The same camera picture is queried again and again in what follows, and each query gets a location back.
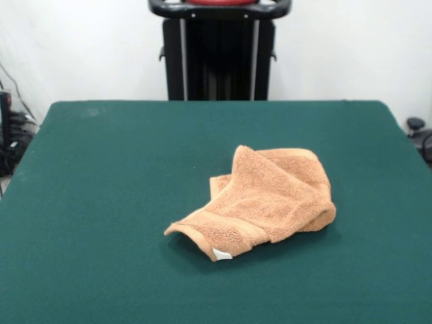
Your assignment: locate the orange terry towel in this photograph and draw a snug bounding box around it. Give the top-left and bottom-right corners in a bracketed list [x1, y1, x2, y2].
[163, 144, 338, 263]

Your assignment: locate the dark green table cloth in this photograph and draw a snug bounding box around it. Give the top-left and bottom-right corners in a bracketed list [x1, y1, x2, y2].
[0, 99, 432, 324]

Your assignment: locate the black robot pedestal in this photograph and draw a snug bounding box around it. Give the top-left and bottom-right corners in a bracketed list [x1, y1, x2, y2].
[147, 0, 291, 101]

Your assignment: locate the black equipment with cables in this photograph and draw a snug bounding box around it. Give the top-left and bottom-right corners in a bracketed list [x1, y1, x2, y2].
[0, 62, 41, 196]

